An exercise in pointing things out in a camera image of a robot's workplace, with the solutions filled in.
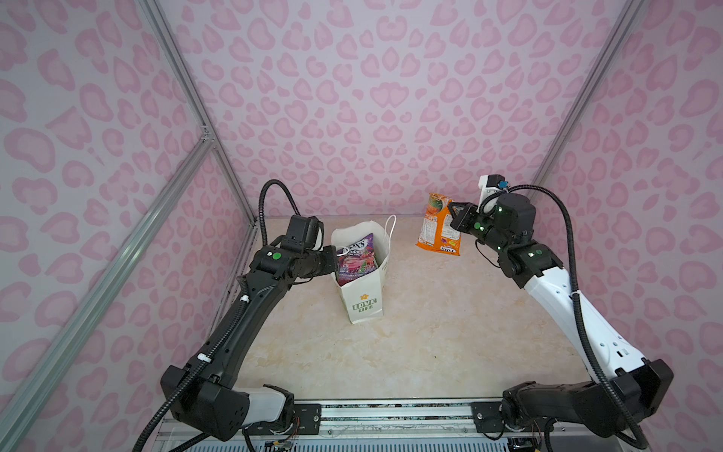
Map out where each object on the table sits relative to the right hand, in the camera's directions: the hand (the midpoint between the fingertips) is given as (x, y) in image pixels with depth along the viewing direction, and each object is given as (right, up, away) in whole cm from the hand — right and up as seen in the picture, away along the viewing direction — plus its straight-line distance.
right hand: (447, 205), depth 71 cm
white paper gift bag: (-22, -25, +8) cm, 34 cm away
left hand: (-28, -14, +5) cm, 32 cm away
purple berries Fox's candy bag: (-24, -15, +13) cm, 31 cm away
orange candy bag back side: (-2, -7, +2) cm, 8 cm away
